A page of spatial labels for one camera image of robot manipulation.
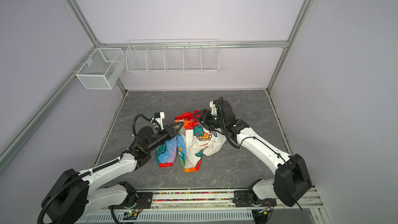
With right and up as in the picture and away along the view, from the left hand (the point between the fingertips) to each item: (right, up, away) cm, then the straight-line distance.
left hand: (184, 125), depth 76 cm
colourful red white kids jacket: (+3, -9, +5) cm, 11 cm away
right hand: (+5, +3, +1) cm, 6 cm away
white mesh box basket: (-55, +33, +22) cm, 68 cm away
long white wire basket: (-9, +43, +27) cm, 51 cm away
